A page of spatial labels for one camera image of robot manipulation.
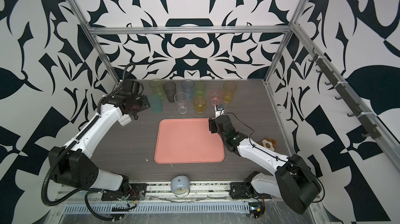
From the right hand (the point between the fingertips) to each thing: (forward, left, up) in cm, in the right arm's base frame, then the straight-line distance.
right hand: (215, 116), depth 85 cm
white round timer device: (-32, +17, -5) cm, 37 cm away
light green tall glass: (+22, +35, 0) cm, 41 cm away
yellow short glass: (+16, +8, -9) cm, 20 cm away
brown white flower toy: (-10, -30, -13) cm, 34 cm away
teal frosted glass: (+15, +36, -7) cm, 40 cm away
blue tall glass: (+23, +16, 0) cm, 28 cm away
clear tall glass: (+16, +20, -5) cm, 26 cm away
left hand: (+5, +37, +8) cm, 38 cm away
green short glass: (+27, +9, -6) cm, 29 cm away
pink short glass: (+22, -2, -9) cm, 24 cm away
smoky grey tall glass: (+21, +27, 0) cm, 34 cm away
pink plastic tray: (-8, +16, -13) cm, 22 cm away
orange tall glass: (+20, -10, 0) cm, 22 cm away
